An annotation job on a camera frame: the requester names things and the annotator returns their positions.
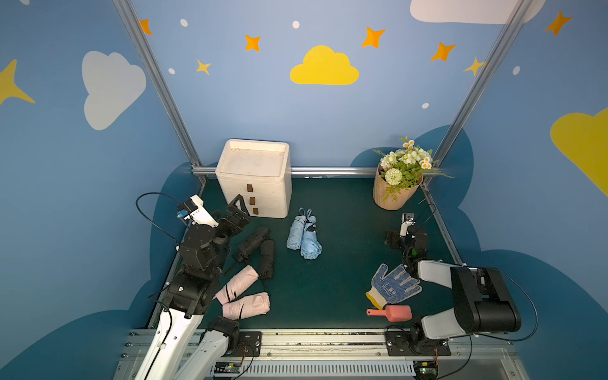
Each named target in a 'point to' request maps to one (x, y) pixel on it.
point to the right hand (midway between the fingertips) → (405, 228)
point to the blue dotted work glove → (394, 287)
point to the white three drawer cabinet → (260, 172)
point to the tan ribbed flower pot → (390, 196)
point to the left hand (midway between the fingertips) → (230, 201)
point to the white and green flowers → (404, 168)
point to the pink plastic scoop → (394, 313)
